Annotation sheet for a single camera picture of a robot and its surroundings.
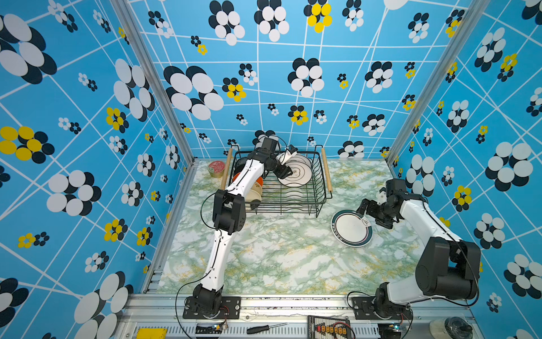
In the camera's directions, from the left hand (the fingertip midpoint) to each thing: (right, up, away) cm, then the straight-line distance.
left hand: (288, 166), depth 101 cm
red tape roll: (-38, -1, +11) cm, 40 cm away
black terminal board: (+11, -55, -32) cm, 65 cm away
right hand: (+34, -22, -12) cm, 42 cm away
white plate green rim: (+5, +3, +1) cm, 6 cm away
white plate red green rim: (+29, -29, -5) cm, 41 cm away
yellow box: (-47, -57, -32) cm, 81 cm away
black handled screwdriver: (-10, -56, -31) cm, 65 cm away
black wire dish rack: (+7, -13, +5) cm, 15 cm away
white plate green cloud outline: (+7, -3, +1) cm, 8 cm away
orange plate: (-14, -7, 0) cm, 15 cm away
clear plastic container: (+46, -50, -40) cm, 79 cm away
